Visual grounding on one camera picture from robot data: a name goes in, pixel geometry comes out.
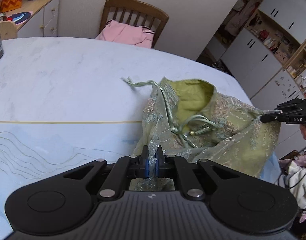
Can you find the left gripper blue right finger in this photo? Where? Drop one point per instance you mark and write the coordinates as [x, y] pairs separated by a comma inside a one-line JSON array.
[[160, 162]]

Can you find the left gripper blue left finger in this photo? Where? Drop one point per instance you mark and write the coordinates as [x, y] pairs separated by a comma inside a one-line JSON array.
[[144, 163]]

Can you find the green embroidered sheer jacket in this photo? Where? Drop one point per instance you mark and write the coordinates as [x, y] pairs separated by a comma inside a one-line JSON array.
[[191, 119]]

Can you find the pile of white pink clothes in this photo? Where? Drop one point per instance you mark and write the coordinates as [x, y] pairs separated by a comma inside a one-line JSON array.
[[293, 178]]

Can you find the person's right hand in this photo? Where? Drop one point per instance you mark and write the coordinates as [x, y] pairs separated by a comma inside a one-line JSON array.
[[305, 131]]

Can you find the pink garment on chair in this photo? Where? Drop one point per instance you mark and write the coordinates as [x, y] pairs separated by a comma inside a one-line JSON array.
[[140, 36]]

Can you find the wooden chair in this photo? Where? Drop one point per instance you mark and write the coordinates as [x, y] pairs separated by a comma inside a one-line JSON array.
[[135, 13]]

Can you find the white sideboard cabinet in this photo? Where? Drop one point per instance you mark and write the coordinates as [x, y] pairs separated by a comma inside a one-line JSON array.
[[36, 18]]

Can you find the white cabinet wall with doors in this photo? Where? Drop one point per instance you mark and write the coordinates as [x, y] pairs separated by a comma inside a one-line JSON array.
[[262, 44]]

